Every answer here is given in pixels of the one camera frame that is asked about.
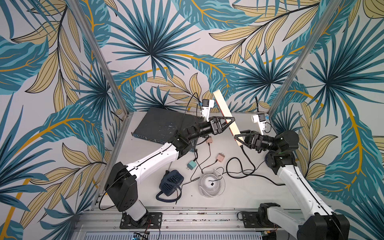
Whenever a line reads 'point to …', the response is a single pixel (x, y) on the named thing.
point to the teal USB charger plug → (191, 165)
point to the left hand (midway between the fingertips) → (233, 122)
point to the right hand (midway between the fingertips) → (226, 143)
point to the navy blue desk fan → (170, 184)
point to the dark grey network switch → (158, 126)
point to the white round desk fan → (211, 184)
